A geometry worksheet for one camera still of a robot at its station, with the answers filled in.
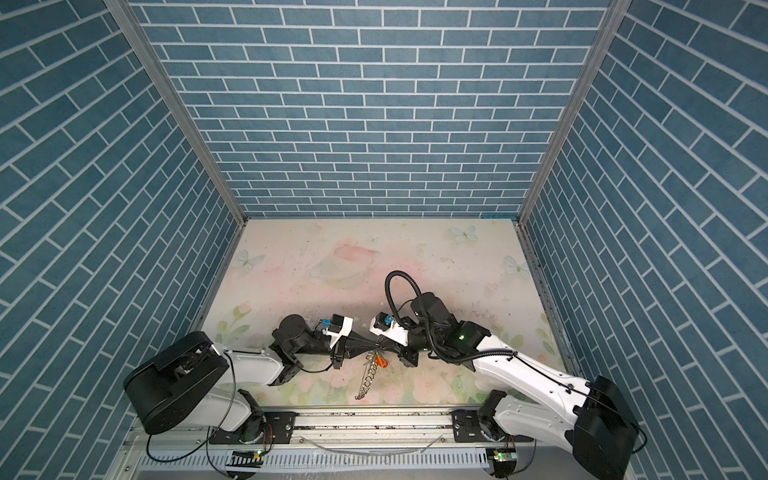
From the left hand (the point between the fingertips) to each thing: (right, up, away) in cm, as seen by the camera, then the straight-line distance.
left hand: (373, 350), depth 71 cm
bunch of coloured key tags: (+1, -8, +16) cm, 18 cm away
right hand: (+1, +2, +3) cm, 4 cm away
